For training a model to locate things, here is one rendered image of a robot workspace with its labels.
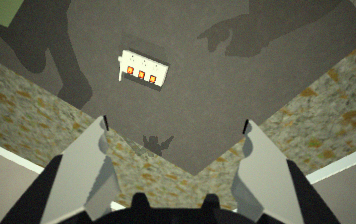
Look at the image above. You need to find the white power strip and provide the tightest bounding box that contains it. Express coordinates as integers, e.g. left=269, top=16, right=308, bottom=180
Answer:
left=119, top=51, right=168, bottom=86

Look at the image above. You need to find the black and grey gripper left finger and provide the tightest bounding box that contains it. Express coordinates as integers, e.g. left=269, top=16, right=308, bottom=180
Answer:
left=0, top=115, right=119, bottom=224

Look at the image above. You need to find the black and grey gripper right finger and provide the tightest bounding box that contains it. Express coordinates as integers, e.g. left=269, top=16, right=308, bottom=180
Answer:
left=231, top=119, right=341, bottom=224

